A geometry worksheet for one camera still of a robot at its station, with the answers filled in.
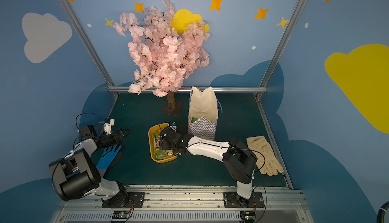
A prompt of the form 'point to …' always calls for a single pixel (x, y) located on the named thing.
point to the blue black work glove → (109, 154)
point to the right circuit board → (247, 216)
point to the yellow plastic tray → (152, 128)
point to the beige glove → (272, 166)
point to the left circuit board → (120, 215)
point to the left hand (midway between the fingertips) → (128, 132)
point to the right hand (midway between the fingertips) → (165, 140)
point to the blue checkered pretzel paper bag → (203, 113)
